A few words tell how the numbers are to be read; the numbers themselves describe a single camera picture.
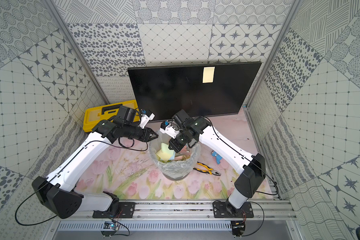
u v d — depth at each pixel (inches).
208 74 26.6
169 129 26.1
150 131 26.5
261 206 27.5
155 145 30.0
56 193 14.7
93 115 36.6
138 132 24.6
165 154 29.2
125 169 34.7
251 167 16.5
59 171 16.2
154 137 28.1
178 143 25.4
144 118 26.5
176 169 25.2
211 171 33.8
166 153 29.3
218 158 35.6
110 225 27.6
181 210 29.5
